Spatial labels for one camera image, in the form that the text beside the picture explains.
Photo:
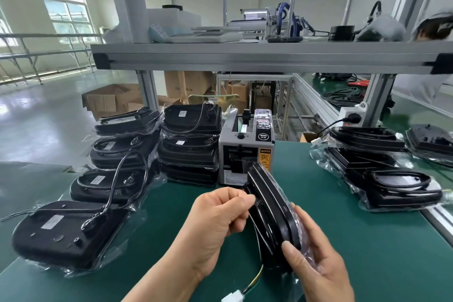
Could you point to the person's right hand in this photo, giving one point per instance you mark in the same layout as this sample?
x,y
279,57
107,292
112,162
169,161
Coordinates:
x,y
325,273

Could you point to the person's left hand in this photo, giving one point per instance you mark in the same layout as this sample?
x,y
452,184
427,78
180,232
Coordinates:
x,y
209,231

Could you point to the group of bagged black lamps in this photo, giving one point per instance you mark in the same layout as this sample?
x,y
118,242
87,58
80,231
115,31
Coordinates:
x,y
382,171

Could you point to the unbagged black lamps with cables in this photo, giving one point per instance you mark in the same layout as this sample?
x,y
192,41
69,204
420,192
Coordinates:
x,y
430,142

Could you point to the grey tape dispenser machine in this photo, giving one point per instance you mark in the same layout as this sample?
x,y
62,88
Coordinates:
x,y
237,156

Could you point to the small brown cardboard box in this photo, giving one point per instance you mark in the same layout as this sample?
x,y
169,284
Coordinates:
x,y
308,137

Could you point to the white power socket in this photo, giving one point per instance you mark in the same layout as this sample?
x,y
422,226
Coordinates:
x,y
352,118

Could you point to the grey metal shelf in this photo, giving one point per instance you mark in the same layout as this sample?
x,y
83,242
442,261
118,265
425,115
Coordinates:
x,y
269,57

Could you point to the white flat scale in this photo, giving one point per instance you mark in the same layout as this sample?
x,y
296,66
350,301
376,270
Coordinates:
x,y
205,36

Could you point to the white handset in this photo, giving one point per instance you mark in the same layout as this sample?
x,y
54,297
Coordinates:
x,y
158,33

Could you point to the black phone on shelf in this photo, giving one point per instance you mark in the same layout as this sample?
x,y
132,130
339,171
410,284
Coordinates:
x,y
285,39

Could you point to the white box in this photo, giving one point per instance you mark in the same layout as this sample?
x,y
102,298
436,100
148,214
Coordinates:
x,y
173,21

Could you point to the black flat tray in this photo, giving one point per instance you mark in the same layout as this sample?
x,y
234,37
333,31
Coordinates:
x,y
172,7

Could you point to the black cup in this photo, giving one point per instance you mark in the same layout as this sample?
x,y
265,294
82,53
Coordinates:
x,y
342,33

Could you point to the grey metal railing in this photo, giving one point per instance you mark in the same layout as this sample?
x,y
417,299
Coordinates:
x,y
53,35

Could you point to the grey barcode scanner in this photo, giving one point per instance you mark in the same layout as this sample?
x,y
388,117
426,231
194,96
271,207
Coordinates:
x,y
382,29

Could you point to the aluminium table edge rail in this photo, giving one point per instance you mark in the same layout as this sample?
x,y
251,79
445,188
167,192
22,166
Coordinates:
x,y
440,220

